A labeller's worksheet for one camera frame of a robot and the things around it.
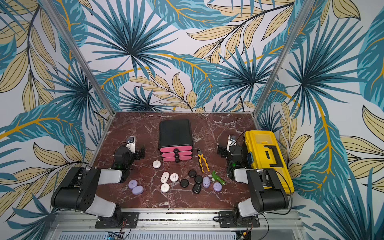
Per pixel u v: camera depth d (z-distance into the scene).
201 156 0.95
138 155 0.84
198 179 0.86
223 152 0.84
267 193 0.45
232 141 0.78
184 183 0.84
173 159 0.91
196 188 0.83
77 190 0.46
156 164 0.90
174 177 0.86
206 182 0.83
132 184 0.83
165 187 0.82
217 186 0.84
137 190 0.82
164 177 0.86
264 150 0.80
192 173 0.88
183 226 0.73
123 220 0.72
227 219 0.73
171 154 0.85
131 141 0.80
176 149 0.81
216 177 0.86
